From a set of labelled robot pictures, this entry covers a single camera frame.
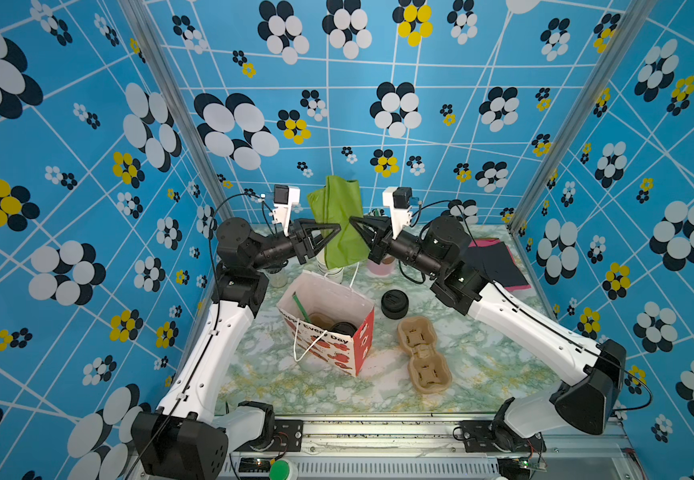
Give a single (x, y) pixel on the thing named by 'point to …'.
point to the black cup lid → (345, 328)
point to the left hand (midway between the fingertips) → (338, 231)
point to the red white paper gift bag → (342, 304)
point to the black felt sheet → (498, 263)
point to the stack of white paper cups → (335, 274)
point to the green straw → (304, 312)
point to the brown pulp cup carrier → (428, 368)
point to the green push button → (279, 470)
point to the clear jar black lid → (277, 278)
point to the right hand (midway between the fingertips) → (355, 220)
